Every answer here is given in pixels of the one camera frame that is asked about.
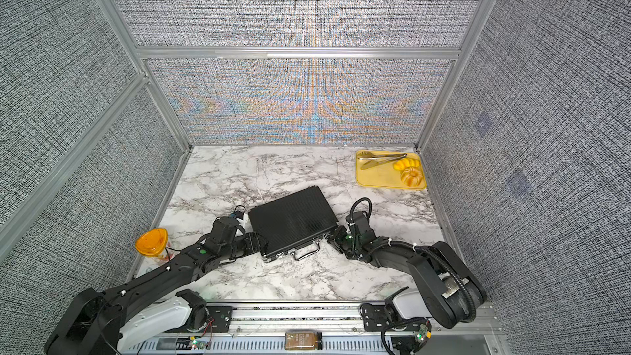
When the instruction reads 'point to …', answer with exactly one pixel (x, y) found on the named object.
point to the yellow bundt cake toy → (411, 176)
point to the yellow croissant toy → (406, 163)
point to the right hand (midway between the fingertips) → (324, 233)
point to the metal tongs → (368, 155)
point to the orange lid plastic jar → (152, 242)
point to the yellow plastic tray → (384, 175)
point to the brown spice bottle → (303, 340)
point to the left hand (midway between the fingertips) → (268, 242)
